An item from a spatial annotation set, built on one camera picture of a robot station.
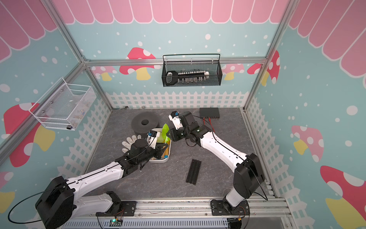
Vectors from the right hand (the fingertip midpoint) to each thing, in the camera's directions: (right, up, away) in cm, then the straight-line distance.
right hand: (169, 133), depth 79 cm
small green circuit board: (-27, -46, -7) cm, 54 cm away
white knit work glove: (-31, -8, +20) cm, 38 cm away
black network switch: (+29, +14, +41) cm, 52 cm away
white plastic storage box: (-6, -18, +9) cm, 21 cm away
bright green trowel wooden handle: (-3, +1, +1) cm, 4 cm away
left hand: (-2, -8, +2) cm, 9 cm away
